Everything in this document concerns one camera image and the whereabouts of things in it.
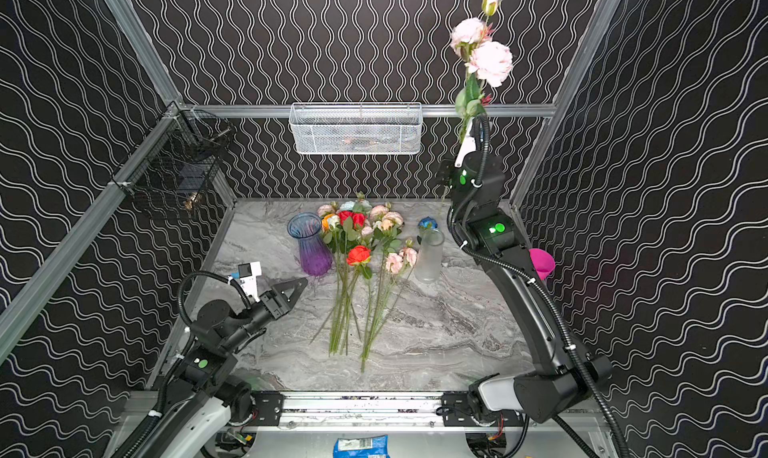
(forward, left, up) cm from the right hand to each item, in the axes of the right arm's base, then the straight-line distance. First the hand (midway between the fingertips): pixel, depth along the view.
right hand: (459, 145), depth 64 cm
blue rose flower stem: (+16, +3, -43) cm, 45 cm away
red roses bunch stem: (+9, +32, -39) cm, 51 cm away
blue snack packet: (-50, +21, -47) cm, 72 cm away
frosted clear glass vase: (-1, +3, -42) cm, 42 cm away
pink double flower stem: (-2, +13, -45) cm, 47 cm away
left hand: (-22, +34, -22) cm, 46 cm away
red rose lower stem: (-1, +26, -40) cm, 48 cm away
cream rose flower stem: (+14, +17, -42) cm, 48 cm away
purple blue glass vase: (+4, +42, -47) cm, 63 cm away
